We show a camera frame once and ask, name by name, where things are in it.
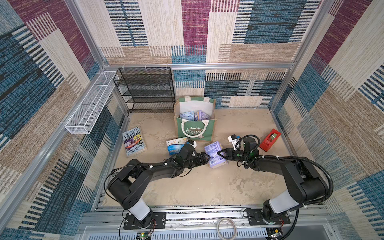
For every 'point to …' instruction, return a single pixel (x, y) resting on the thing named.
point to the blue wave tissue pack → (174, 146)
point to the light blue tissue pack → (188, 115)
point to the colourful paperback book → (134, 141)
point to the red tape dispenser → (270, 140)
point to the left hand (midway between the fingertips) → (207, 158)
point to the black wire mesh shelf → (146, 89)
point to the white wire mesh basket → (83, 118)
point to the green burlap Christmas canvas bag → (195, 130)
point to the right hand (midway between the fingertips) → (220, 155)
